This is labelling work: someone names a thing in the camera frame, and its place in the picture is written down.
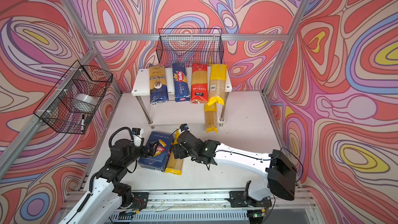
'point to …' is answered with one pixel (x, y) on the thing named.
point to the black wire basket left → (71, 104)
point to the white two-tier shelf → (181, 113)
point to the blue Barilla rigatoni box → (159, 161)
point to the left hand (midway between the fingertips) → (152, 139)
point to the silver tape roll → (85, 102)
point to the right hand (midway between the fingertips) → (181, 150)
